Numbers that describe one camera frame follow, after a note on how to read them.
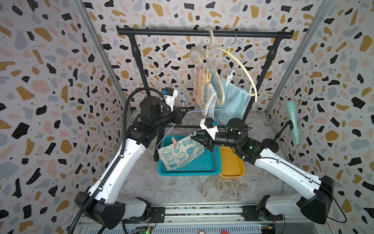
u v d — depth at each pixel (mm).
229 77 662
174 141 667
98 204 362
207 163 923
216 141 574
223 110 759
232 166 939
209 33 530
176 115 568
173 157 737
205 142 591
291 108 777
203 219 732
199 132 612
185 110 650
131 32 534
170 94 557
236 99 665
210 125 516
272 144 1004
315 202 391
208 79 662
